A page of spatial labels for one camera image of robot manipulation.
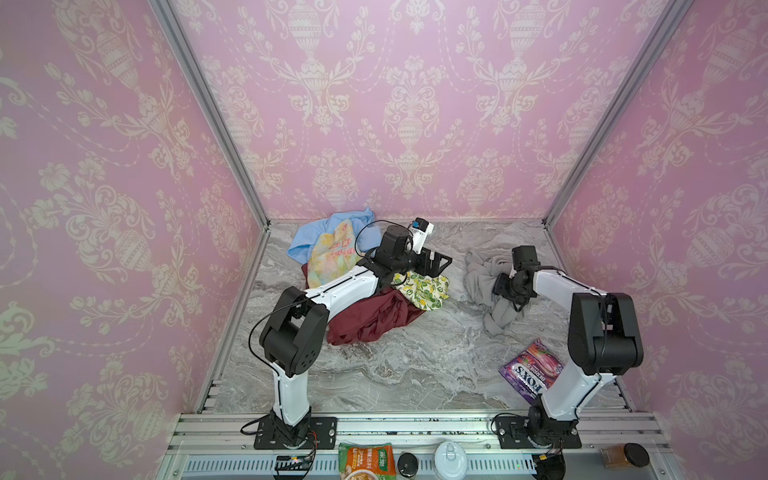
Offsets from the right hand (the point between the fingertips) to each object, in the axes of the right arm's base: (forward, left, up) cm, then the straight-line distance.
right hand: (504, 289), depth 98 cm
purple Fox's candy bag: (-26, 0, 0) cm, 26 cm away
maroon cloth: (-11, +44, +5) cm, 45 cm away
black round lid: (-46, +36, +9) cm, 59 cm away
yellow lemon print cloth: (-2, +26, +4) cm, 27 cm away
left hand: (+1, +23, +18) cm, 29 cm away
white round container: (-45, +26, +4) cm, 52 cm away
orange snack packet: (-45, +45, +1) cm, 63 cm away
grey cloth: (+3, +8, +4) cm, 10 cm away
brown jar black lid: (-46, -11, +6) cm, 48 cm away
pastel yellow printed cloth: (+11, +56, +8) cm, 58 cm away
